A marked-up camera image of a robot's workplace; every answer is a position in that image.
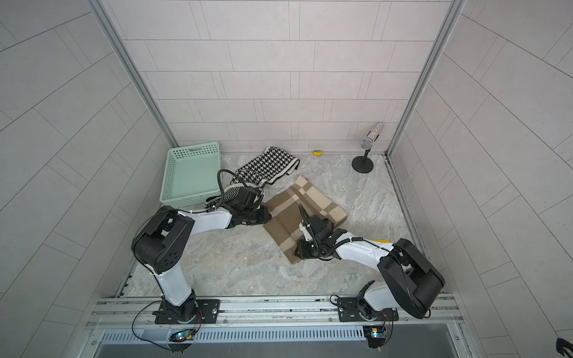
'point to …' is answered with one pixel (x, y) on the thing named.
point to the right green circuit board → (375, 335)
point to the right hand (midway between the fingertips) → (298, 254)
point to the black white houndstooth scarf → (271, 165)
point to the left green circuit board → (183, 335)
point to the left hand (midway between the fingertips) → (275, 214)
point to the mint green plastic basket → (191, 175)
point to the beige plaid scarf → (283, 227)
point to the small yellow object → (317, 154)
